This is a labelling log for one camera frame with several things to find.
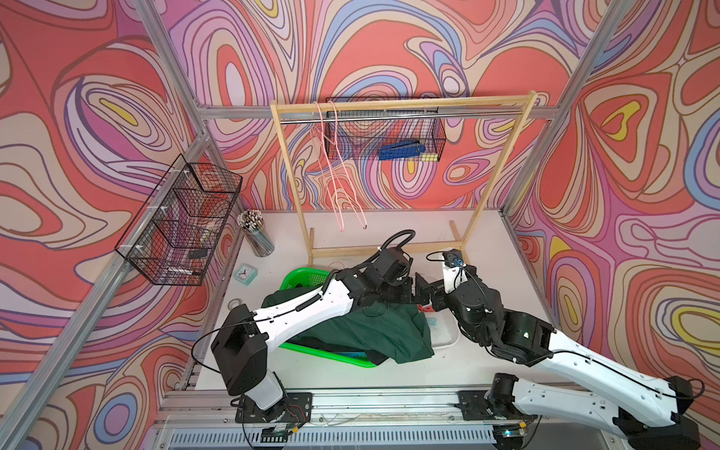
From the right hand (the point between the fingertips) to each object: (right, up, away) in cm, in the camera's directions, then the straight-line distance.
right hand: (435, 276), depth 68 cm
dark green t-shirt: (-10, -14, +2) cm, 17 cm away
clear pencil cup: (-55, +11, +27) cm, 62 cm away
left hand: (-2, -6, +7) cm, 9 cm away
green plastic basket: (-39, -3, +21) cm, 44 cm away
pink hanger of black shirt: (-26, +38, +40) cm, 61 cm away
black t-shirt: (-15, -21, +2) cm, 26 cm away
